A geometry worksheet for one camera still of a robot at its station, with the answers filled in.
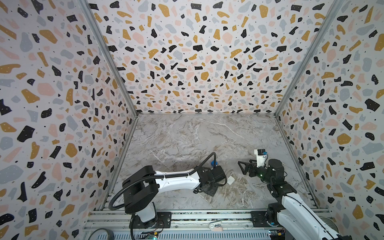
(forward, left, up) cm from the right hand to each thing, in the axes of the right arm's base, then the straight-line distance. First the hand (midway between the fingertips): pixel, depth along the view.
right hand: (243, 159), depth 82 cm
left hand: (-14, +17, -7) cm, 23 cm away
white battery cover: (-7, +6, -13) cm, 16 cm away
